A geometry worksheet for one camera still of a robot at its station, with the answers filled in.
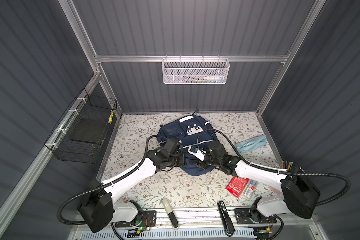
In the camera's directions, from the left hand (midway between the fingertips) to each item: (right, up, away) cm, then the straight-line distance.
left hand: (186, 159), depth 80 cm
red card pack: (+28, -15, +3) cm, 32 cm away
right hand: (+5, +2, +3) cm, 6 cm away
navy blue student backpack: (+4, +15, +21) cm, 26 cm away
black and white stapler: (-7, -28, -7) cm, 29 cm away
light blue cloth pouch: (+42, +7, +15) cm, 45 cm away
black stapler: (+19, -27, -10) cm, 34 cm away
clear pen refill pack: (+35, -16, +1) cm, 39 cm away
